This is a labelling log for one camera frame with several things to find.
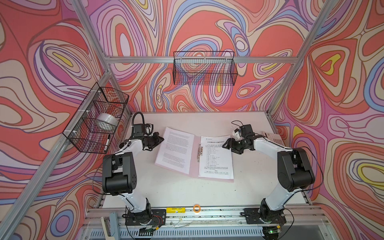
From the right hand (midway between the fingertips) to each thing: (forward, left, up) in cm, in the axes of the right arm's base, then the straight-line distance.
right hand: (227, 150), depth 94 cm
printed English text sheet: (+1, +33, +1) cm, 33 cm away
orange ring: (-30, +21, -4) cm, 37 cm away
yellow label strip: (-32, +32, -2) cm, 45 cm away
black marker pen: (-6, +64, +23) cm, 68 cm away
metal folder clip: (+1, +17, -2) cm, 17 cm away
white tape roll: (+1, +64, +29) cm, 70 cm away
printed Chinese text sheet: (-6, +8, -4) cm, 11 cm away
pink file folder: (-7, +21, -2) cm, 22 cm away
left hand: (+8, +40, +6) cm, 41 cm away
